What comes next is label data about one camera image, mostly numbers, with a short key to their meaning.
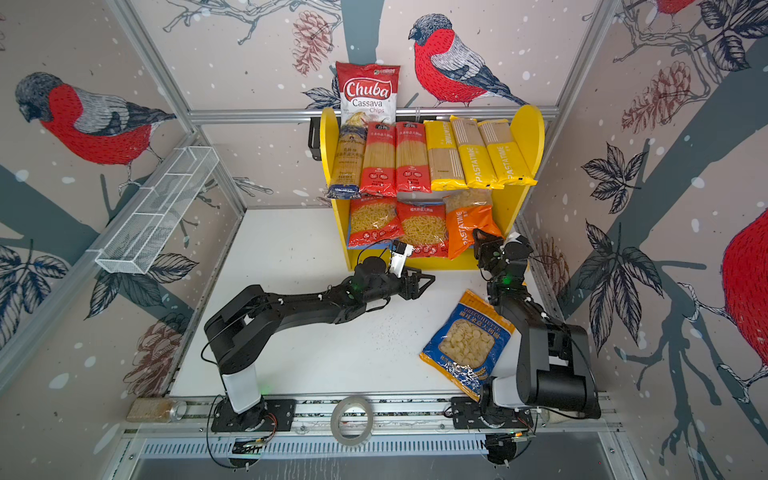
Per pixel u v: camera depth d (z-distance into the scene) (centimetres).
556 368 44
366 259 68
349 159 73
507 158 73
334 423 69
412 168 70
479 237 82
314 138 92
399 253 74
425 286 77
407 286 73
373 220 92
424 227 90
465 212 91
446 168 71
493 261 76
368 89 82
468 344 82
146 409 71
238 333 47
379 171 70
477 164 71
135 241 72
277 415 73
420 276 83
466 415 73
